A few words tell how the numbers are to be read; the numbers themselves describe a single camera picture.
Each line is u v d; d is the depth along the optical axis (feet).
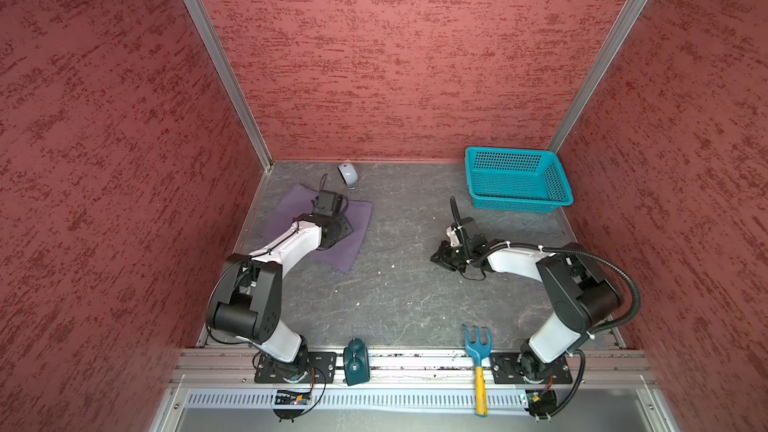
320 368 2.43
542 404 2.31
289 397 2.38
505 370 2.42
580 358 2.28
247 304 1.47
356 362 2.20
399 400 2.54
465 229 2.48
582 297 1.54
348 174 3.54
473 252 2.39
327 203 2.44
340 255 2.96
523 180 3.83
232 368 2.48
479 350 2.47
